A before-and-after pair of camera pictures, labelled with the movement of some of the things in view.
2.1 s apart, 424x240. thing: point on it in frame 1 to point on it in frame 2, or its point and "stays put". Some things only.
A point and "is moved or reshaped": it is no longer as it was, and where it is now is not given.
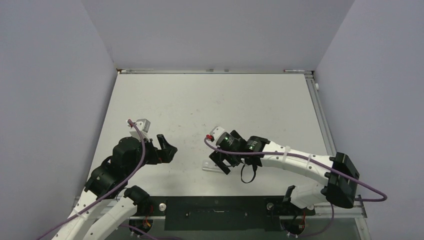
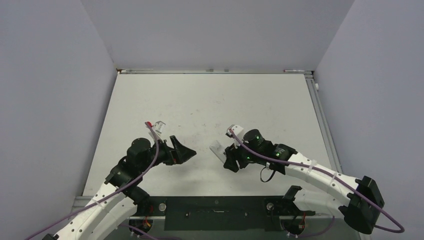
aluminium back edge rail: x=123 y=70 stays put
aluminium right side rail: x=313 y=94 stays put
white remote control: x=210 y=165 is moved or reshaped
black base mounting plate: x=222 y=213 stays put
